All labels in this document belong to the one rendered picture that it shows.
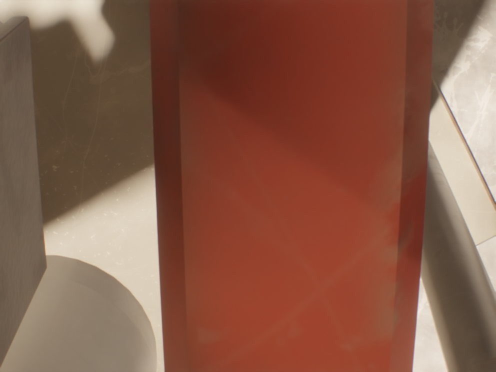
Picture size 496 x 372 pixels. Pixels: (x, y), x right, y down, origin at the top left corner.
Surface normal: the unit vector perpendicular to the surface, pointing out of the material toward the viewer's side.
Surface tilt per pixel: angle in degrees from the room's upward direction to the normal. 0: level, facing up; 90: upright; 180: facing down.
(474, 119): 0
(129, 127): 0
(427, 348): 0
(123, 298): 96
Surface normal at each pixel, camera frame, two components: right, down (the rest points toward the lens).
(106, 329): 0.70, -0.66
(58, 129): -0.03, 0.35
